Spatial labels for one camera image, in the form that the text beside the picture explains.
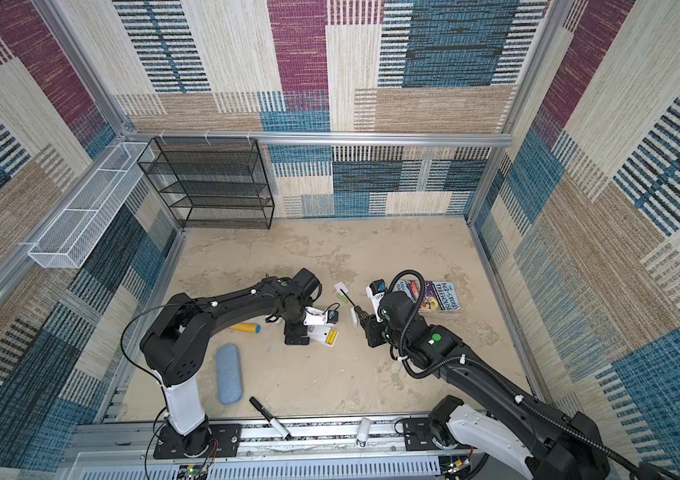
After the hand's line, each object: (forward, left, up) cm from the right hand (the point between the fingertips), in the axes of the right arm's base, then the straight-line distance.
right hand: (368, 325), depth 79 cm
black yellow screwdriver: (+1, +1, +2) cm, 3 cm away
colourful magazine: (+15, -24, -11) cm, 30 cm away
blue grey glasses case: (-8, +37, -9) cm, 39 cm away
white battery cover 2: (+7, +3, -10) cm, 13 cm away
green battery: (+15, +7, -13) cm, 21 cm away
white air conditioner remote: (+3, +12, -11) cm, 17 cm away
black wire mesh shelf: (+56, +53, +4) cm, 77 cm away
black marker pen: (-19, +25, -12) cm, 33 cm away
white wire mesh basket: (+15, +69, +21) cm, 74 cm away
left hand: (+8, +18, -11) cm, 22 cm away
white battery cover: (+21, +7, -13) cm, 25 cm away
